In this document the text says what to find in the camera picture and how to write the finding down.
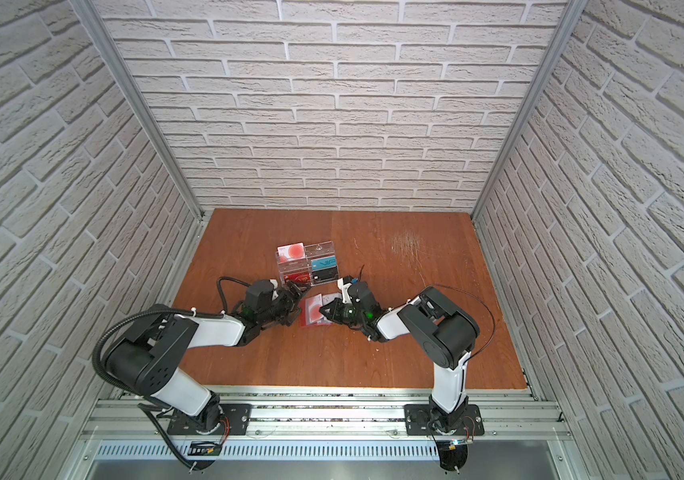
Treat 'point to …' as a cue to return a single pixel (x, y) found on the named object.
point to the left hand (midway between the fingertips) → (310, 293)
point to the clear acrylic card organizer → (312, 251)
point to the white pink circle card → (291, 252)
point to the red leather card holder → (327, 298)
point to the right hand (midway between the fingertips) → (319, 308)
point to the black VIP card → (322, 275)
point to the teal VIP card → (323, 263)
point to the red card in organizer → (298, 277)
